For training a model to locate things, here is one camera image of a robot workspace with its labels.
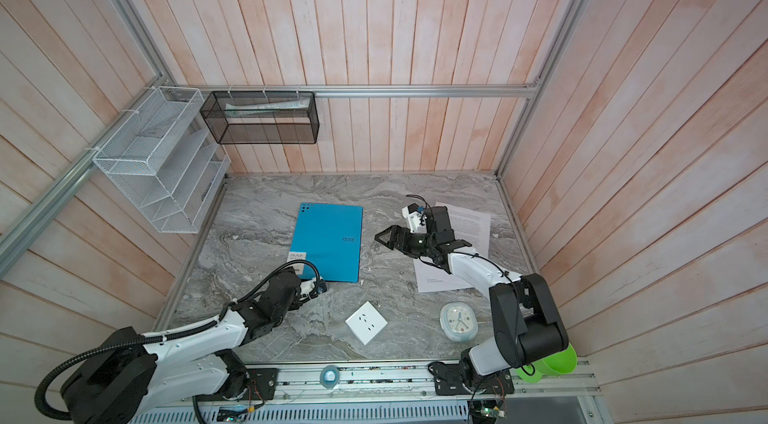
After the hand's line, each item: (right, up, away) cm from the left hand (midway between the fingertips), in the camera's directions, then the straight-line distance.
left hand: (288, 278), depth 88 cm
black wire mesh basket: (-14, +53, +16) cm, 57 cm away
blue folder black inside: (+10, +11, +14) cm, 20 cm away
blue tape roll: (+15, -22, -13) cm, 29 cm away
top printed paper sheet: (+60, +14, +17) cm, 64 cm away
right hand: (+29, +11, -1) cm, 31 cm away
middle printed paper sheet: (+44, -1, +5) cm, 45 cm away
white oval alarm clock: (+50, -11, -6) cm, 51 cm away
